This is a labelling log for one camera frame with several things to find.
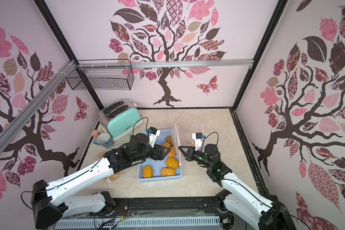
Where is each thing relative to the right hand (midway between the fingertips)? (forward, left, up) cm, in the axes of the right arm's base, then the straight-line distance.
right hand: (179, 147), depth 73 cm
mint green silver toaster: (+25, +39, -3) cm, 46 cm away
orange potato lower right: (-7, +18, -16) cm, 25 cm away
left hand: (-2, +7, 0) cm, 8 cm away
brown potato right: (+16, +7, -16) cm, 24 cm away
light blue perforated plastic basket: (-5, +11, -19) cm, 22 cm away
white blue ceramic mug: (+15, +50, -15) cm, 54 cm away
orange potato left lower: (-1, +4, -16) cm, 17 cm away
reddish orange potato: (+11, +8, -15) cm, 20 cm away
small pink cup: (+17, +55, -10) cm, 58 cm away
